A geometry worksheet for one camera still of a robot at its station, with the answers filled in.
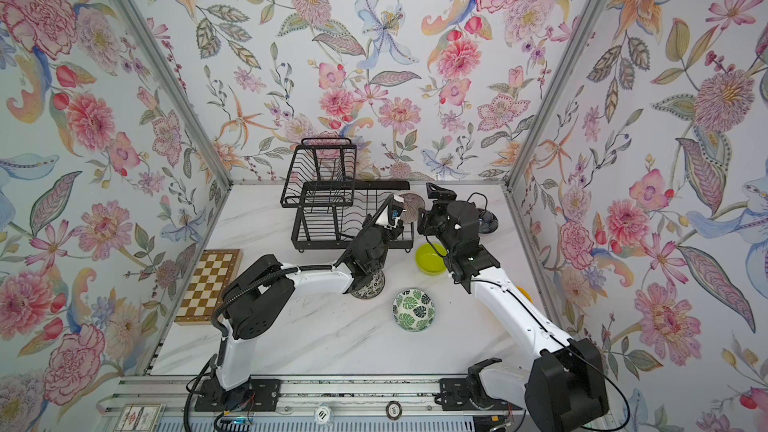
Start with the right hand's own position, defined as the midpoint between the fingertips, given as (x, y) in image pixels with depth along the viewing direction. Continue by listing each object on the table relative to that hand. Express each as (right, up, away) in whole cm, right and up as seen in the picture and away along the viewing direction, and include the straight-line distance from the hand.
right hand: (418, 189), depth 76 cm
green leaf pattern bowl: (0, -35, +11) cm, 36 cm away
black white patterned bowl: (-12, -29, +14) cm, 34 cm away
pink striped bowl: (-1, -3, +10) cm, 10 cm away
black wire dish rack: (-33, +6, +35) cm, 48 cm away
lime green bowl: (+6, -21, +20) cm, 29 cm away
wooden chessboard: (-61, -24, +17) cm, 68 cm away
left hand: (-6, -2, +7) cm, 9 cm away
